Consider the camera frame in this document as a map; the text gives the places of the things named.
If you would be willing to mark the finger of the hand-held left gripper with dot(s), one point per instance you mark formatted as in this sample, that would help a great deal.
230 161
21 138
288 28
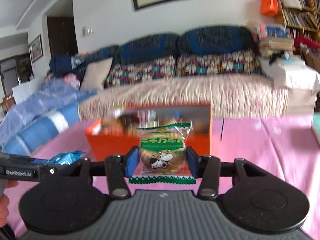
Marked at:
15 159
20 173

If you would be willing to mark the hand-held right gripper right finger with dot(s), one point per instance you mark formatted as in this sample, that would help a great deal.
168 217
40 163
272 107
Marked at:
192 162

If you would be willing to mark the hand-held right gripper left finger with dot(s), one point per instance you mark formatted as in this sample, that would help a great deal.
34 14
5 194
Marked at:
132 161

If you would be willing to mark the orange cardboard box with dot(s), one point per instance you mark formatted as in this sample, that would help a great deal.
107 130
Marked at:
112 145

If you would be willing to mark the green edged cow packet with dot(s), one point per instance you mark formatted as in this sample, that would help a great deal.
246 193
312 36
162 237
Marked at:
162 145

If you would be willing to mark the blue foil snack packet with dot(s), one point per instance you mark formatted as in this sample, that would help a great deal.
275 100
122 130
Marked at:
66 158

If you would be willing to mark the person's left hand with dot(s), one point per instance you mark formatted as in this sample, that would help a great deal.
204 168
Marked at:
3 210

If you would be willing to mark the wooden chair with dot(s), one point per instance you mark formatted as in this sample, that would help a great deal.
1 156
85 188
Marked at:
7 103

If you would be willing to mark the purple floral tablecloth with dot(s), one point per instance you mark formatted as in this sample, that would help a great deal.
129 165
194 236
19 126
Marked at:
250 142

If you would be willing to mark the white cloth cover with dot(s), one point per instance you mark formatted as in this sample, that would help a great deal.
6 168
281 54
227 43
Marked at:
27 90

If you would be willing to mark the light blue checked duvet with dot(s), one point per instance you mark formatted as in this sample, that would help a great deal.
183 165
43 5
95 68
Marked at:
50 92

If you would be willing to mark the floral sofa cushion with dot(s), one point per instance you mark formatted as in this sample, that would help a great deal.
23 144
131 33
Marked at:
140 72
217 63

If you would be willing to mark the beige pillow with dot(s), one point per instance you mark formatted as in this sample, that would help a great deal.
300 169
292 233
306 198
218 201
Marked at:
96 73

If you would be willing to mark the navy clothing pile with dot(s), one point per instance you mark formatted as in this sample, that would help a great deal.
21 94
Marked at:
62 65

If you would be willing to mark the small framed picture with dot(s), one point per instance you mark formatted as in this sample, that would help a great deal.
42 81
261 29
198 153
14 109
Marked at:
36 48

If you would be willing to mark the blue patterned sofa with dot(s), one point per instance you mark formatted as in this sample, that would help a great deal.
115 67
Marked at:
150 45

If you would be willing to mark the white cloth covered box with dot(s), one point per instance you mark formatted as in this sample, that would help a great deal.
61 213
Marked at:
287 77

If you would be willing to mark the teal tissue pack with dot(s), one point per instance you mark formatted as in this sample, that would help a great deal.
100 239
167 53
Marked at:
316 127

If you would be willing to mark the dark wooden door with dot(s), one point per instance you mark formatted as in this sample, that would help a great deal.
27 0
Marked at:
61 37

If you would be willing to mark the light blue paper box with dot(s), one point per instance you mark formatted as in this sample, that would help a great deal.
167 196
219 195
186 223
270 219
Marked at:
295 61

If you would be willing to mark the stack of books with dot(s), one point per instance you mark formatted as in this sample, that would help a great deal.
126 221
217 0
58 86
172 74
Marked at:
275 42

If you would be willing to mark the pile of clothes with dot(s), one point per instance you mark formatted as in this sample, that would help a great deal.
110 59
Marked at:
307 42

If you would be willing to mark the orange paper bag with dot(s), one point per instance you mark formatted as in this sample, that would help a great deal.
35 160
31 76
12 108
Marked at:
269 5

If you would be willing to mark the wooden bookshelf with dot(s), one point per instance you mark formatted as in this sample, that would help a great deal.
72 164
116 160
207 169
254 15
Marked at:
300 17

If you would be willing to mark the wall light switch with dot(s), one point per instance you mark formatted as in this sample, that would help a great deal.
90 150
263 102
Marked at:
88 31

